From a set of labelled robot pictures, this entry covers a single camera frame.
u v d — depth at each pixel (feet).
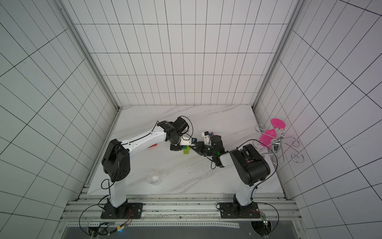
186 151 2.97
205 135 2.87
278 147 2.20
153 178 2.71
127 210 2.30
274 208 2.23
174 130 2.15
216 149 2.44
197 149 2.68
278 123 2.44
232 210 2.38
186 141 2.54
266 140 2.27
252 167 1.58
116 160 1.58
